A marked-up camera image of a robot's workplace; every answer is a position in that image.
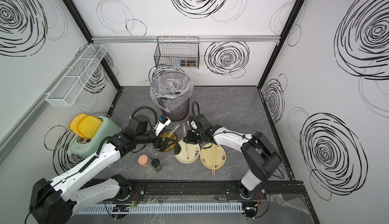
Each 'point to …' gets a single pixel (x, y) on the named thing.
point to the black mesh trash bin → (176, 108)
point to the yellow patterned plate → (172, 136)
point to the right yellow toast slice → (88, 125)
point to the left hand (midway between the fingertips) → (170, 135)
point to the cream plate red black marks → (206, 156)
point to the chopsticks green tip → (184, 135)
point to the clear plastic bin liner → (170, 85)
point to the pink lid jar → (145, 162)
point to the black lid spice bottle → (155, 163)
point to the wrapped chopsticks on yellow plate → (171, 131)
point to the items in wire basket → (188, 63)
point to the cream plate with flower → (189, 153)
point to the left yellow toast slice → (74, 123)
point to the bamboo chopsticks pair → (214, 160)
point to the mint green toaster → (81, 147)
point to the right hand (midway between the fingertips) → (183, 140)
